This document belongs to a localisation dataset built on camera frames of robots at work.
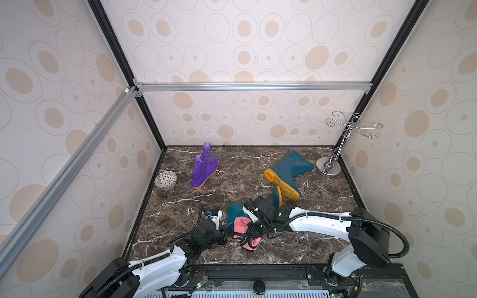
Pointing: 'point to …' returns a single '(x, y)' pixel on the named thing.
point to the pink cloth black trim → (241, 235)
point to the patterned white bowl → (165, 179)
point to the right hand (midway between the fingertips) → (253, 229)
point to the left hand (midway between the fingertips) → (236, 231)
